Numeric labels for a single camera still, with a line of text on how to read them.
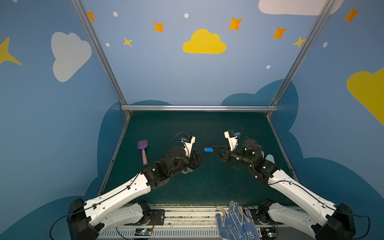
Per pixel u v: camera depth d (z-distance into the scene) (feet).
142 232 2.34
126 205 1.52
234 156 2.10
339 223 1.27
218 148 2.34
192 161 1.99
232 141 2.17
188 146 2.01
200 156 2.21
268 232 2.35
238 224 2.35
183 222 2.40
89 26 2.44
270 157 3.14
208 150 2.46
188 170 2.97
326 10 2.31
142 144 3.32
